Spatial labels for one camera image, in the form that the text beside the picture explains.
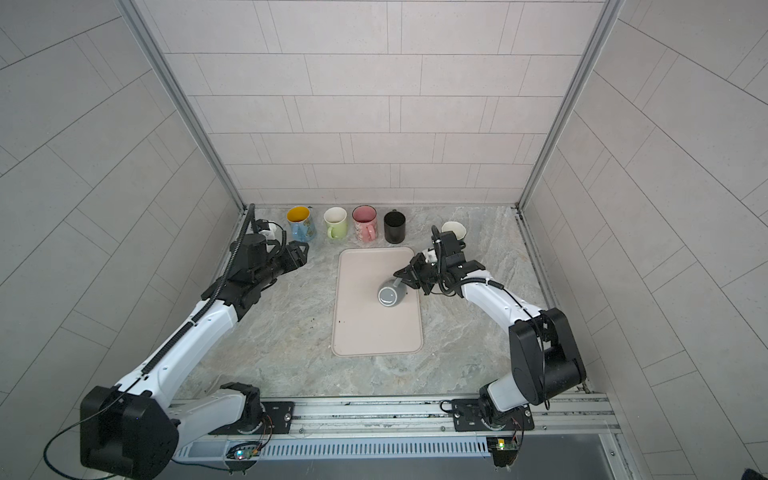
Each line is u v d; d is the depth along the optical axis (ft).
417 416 2.38
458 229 3.25
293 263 2.28
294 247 2.36
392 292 2.49
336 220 3.33
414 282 2.43
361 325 2.85
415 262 2.45
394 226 3.30
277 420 2.33
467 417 2.32
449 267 2.18
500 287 1.74
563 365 1.42
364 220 3.25
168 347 1.44
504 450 2.23
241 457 2.11
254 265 1.96
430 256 2.63
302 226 3.27
